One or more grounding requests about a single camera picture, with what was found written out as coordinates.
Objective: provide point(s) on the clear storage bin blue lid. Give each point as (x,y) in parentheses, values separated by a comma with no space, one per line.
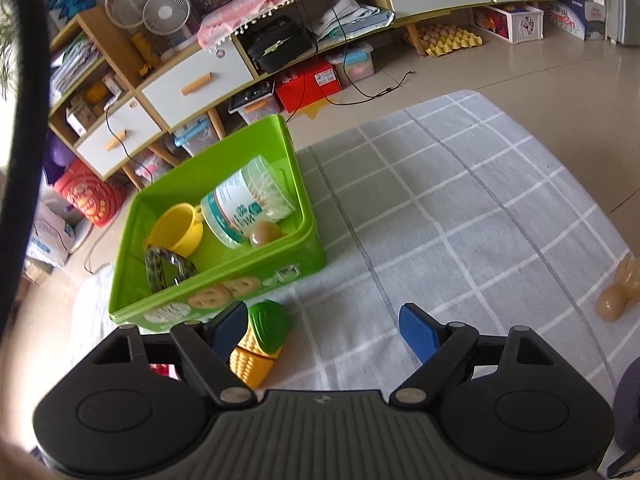
(196,136)

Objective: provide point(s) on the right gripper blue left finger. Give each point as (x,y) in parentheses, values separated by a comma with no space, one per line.
(205,350)

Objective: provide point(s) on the red printed bucket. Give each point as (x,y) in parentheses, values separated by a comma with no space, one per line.
(99,201)

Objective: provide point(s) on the white paper bag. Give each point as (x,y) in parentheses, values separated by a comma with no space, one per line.
(51,238)

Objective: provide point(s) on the brown toy ball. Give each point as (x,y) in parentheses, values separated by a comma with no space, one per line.
(264,233)

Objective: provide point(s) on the beige toy octopus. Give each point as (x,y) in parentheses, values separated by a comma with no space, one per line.
(623,292)

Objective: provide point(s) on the black white patterned toy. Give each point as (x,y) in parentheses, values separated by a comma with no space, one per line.
(164,268)

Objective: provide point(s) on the small yellow toy pot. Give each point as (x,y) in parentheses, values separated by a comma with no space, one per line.
(179,229)

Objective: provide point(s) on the wooden tv cabinet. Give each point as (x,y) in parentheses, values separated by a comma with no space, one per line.
(131,71)

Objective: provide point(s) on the red cardboard box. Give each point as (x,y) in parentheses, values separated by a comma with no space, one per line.
(306,83)

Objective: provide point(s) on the green plastic cookie box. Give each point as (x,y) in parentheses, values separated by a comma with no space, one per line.
(224,274)

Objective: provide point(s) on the white desk fan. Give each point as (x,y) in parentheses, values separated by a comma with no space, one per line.
(167,17)

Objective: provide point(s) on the grey checked tablecloth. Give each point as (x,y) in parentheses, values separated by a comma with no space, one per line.
(449,204)

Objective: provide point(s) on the black case on shelf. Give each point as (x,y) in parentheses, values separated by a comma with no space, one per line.
(279,43)

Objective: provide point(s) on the clear cotton swab jar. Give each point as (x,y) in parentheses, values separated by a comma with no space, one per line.
(252,194)

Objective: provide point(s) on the yellow egg tray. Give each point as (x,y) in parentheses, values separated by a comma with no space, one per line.
(442,39)

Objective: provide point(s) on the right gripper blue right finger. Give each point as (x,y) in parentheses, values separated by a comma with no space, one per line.
(444,351)

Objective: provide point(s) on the yellow toy corn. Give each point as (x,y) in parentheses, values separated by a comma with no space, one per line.
(254,356)

